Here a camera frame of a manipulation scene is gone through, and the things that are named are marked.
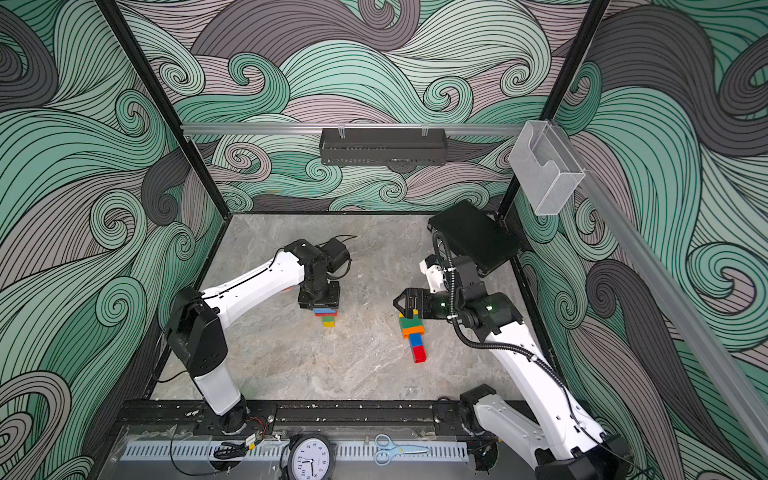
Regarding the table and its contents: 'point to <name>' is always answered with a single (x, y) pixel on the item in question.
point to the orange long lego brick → (408, 331)
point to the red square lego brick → (419, 354)
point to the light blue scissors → (388, 449)
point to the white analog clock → (307, 457)
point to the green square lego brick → (328, 319)
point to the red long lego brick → (325, 313)
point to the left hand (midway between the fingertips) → (329, 305)
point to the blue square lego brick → (416, 340)
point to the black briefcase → (480, 236)
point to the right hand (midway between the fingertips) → (406, 304)
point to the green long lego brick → (413, 322)
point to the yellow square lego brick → (329, 324)
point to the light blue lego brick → (323, 310)
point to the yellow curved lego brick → (415, 312)
